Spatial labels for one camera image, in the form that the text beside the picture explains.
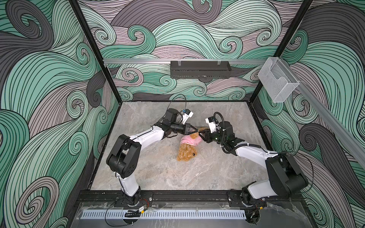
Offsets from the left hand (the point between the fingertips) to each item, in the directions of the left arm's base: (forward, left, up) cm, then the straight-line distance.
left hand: (197, 130), depth 81 cm
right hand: (+2, -2, -5) cm, 6 cm away
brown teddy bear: (-12, +6, -3) cm, 14 cm away
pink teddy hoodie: (-3, +5, -5) cm, 8 cm away
